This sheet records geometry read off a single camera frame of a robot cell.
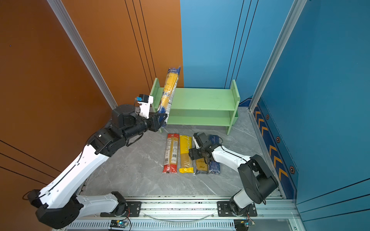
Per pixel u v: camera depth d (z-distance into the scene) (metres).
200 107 0.83
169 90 0.61
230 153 0.55
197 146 0.80
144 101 0.52
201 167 0.85
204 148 0.68
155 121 0.53
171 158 0.89
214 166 0.85
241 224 0.70
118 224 0.71
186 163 0.87
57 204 0.38
